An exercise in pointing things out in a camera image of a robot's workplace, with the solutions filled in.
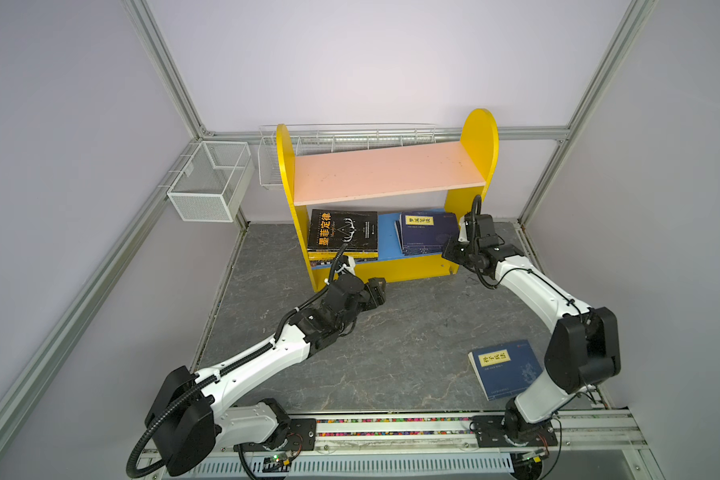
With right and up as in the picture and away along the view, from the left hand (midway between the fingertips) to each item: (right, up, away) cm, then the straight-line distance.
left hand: (377, 288), depth 78 cm
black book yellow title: (-14, +17, +12) cm, 25 cm away
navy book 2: (+37, -24, +6) cm, 44 cm away
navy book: (+15, +16, +16) cm, 27 cm away
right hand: (+21, +11, +12) cm, 26 cm away
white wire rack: (-20, +45, +16) cm, 52 cm away
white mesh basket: (-55, +33, +22) cm, 68 cm away
